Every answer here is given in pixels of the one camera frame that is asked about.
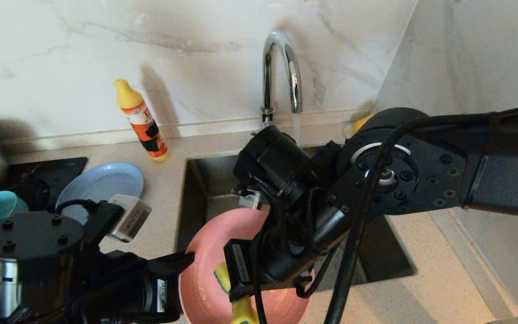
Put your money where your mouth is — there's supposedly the yellow green sponge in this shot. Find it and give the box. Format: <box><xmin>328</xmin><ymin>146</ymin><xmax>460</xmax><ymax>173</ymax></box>
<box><xmin>214</xmin><ymin>262</ymin><xmax>259</xmax><ymax>324</ymax></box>

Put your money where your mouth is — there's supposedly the black induction cooktop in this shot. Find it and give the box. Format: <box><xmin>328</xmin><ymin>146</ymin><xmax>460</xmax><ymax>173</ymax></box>
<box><xmin>0</xmin><ymin>157</ymin><xmax>89</xmax><ymax>212</ymax></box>

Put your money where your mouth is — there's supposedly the yellow pear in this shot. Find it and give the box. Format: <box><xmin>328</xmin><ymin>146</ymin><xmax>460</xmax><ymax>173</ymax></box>
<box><xmin>353</xmin><ymin>112</ymin><xmax>376</xmax><ymax>135</ymax></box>

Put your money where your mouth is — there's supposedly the grey-blue plate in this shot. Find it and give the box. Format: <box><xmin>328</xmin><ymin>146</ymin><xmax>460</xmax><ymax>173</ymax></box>
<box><xmin>56</xmin><ymin>162</ymin><xmax>145</xmax><ymax>225</ymax></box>

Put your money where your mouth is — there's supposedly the stainless steel sink basin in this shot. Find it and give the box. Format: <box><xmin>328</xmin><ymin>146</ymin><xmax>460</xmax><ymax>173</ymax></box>
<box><xmin>176</xmin><ymin>144</ymin><xmax>417</xmax><ymax>293</ymax></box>

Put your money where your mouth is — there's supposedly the chrome gooseneck faucet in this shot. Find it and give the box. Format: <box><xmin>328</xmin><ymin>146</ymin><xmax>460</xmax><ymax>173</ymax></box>
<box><xmin>252</xmin><ymin>30</ymin><xmax>304</xmax><ymax>135</ymax></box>

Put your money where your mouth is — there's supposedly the orange detergent bottle yellow cap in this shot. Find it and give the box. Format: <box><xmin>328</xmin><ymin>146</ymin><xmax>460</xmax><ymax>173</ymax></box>
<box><xmin>114</xmin><ymin>79</ymin><xmax>170</xmax><ymax>163</ymax></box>

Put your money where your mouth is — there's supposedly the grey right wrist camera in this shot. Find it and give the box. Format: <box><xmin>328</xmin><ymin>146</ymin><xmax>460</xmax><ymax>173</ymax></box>
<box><xmin>231</xmin><ymin>187</ymin><xmax>271</xmax><ymax>210</ymax></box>

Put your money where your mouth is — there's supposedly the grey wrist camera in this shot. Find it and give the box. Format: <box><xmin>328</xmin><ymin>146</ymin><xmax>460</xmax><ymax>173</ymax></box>
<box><xmin>106</xmin><ymin>194</ymin><xmax>152</xmax><ymax>243</ymax></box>
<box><xmin>231</xmin><ymin>187</ymin><xmax>271</xmax><ymax>210</ymax></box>

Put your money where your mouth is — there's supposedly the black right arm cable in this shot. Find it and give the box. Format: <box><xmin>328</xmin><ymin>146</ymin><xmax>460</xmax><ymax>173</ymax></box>
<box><xmin>252</xmin><ymin>101</ymin><xmax>518</xmax><ymax>324</ymax></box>

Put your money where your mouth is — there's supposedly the pink plate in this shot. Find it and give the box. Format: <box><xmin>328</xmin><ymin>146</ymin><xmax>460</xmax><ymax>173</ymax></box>
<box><xmin>178</xmin><ymin>208</ymin><xmax>316</xmax><ymax>324</ymax></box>

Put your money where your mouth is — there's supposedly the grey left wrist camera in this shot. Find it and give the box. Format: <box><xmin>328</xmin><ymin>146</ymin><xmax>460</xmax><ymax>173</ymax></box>
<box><xmin>106</xmin><ymin>194</ymin><xmax>152</xmax><ymax>243</ymax></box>

